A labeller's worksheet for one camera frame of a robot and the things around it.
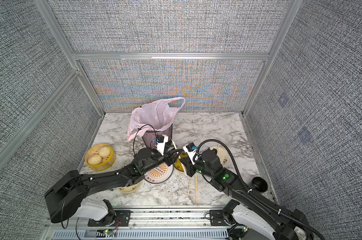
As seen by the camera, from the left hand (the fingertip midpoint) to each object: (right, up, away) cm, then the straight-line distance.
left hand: (182, 148), depth 73 cm
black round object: (+39, -19, +4) cm, 44 cm away
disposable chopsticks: (+23, -4, +24) cm, 34 cm away
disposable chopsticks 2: (-2, -2, -2) cm, 4 cm away
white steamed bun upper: (-47, -4, +17) cm, 50 cm away
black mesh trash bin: (-18, +4, +10) cm, 22 cm away
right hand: (-1, -4, 0) cm, 4 cm away
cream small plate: (-29, -24, +9) cm, 38 cm away
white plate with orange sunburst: (-13, -17, +15) cm, 26 cm away
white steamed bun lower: (-51, -8, +14) cm, 54 cm away
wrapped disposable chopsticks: (+8, -24, +10) cm, 27 cm away
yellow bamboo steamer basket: (-44, -10, +15) cm, 48 cm away
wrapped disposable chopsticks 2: (+4, -22, +11) cm, 25 cm away
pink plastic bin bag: (-18, +17, +18) cm, 30 cm away
